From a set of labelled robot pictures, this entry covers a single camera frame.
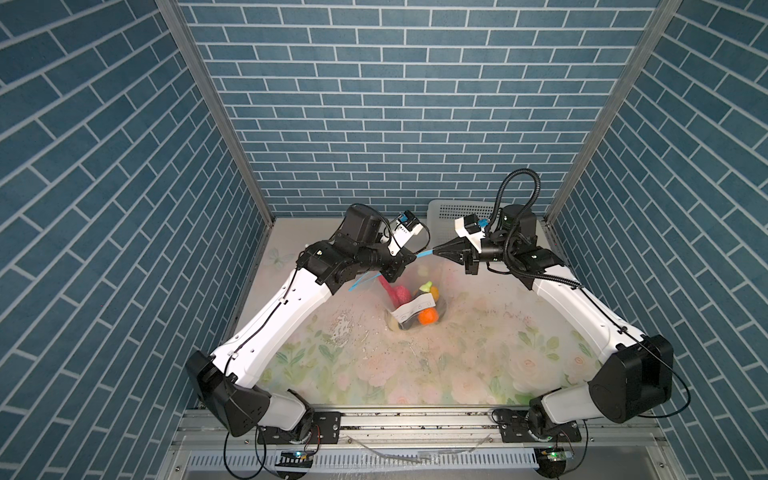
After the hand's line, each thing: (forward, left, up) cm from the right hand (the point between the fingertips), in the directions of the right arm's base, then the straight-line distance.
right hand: (434, 246), depth 71 cm
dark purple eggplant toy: (0, +1, -18) cm, 18 cm away
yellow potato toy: (+1, -2, -23) cm, 23 cm away
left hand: (-3, +5, -1) cm, 6 cm away
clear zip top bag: (-7, +4, -14) cm, 16 cm away
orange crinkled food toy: (-7, 0, -22) cm, 23 cm away
